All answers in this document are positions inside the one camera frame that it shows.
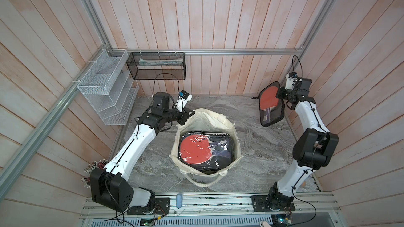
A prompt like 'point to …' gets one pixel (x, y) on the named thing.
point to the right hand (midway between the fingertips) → (278, 87)
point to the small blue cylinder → (179, 200)
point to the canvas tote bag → (205, 120)
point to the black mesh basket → (157, 65)
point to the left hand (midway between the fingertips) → (193, 114)
